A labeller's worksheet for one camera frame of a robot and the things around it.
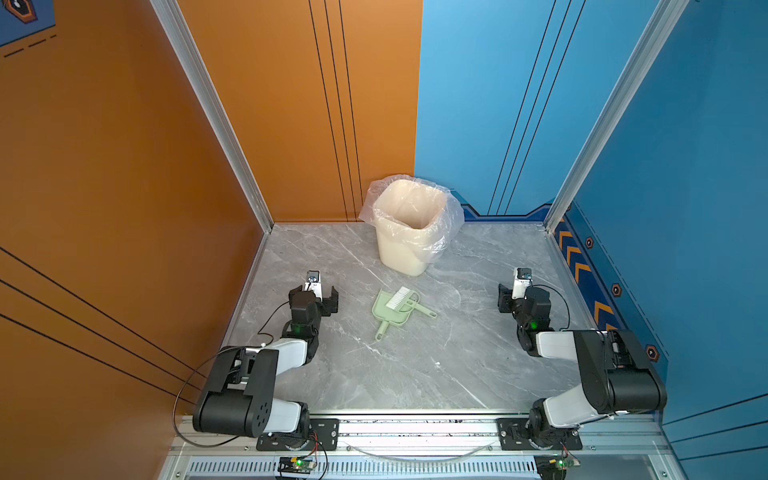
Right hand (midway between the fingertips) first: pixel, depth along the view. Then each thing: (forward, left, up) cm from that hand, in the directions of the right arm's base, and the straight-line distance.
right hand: (506, 285), depth 94 cm
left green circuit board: (-46, +59, -8) cm, 75 cm away
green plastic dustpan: (-7, +38, -5) cm, 39 cm away
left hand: (-1, +60, +3) cm, 60 cm away
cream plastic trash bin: (+8, +34, +6) cm, 35 cm away
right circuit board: (-46, -2, -9) cm, 47 cm away
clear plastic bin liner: (+24, +26, +10) cm, 37 cm away
